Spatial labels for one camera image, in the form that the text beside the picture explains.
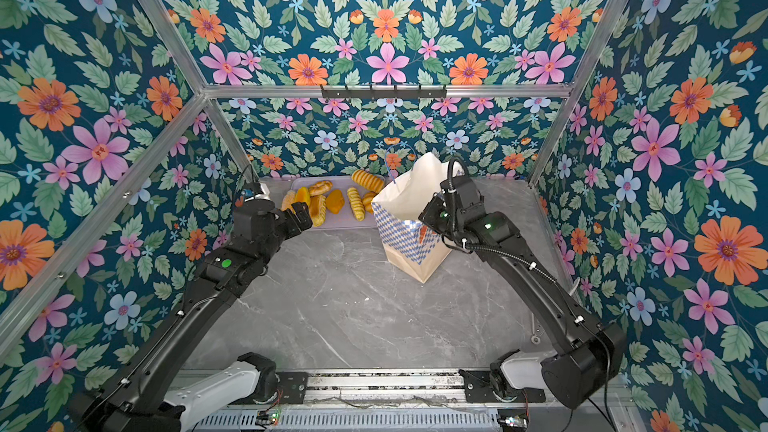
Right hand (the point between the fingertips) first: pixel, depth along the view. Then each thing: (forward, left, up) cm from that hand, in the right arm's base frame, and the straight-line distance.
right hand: (419, 210), depth 74 cm
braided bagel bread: (+30, +36, -23) cm, 53 cm away
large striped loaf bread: (+34, +17, -24) cm, 45 cm away
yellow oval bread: (+25, +42, -22) cm, 54 cm away
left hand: (0, +30, +3) cm, 30 cm away
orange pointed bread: (+25, +30, -25) cm, 46 cm away
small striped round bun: (+25, +18, -23) cm, 38 cm away
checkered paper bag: (-5, +1, -8) cm, 10 cm away
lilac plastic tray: (+17, +25, -26) cm, 40 cm away
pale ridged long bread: (+22, +21, -22) cm, 38 cm away
